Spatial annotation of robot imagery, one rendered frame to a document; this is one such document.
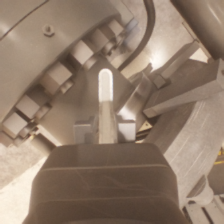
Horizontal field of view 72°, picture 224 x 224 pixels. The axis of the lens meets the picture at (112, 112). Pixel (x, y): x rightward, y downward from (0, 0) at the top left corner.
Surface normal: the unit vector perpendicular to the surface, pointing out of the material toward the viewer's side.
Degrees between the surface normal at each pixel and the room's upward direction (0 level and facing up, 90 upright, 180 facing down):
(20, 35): 20
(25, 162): 0
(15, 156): 0
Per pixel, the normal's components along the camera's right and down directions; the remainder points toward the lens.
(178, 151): -0.14, -0.36
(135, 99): 0.47, -0.22
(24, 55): 0.17, 0.13
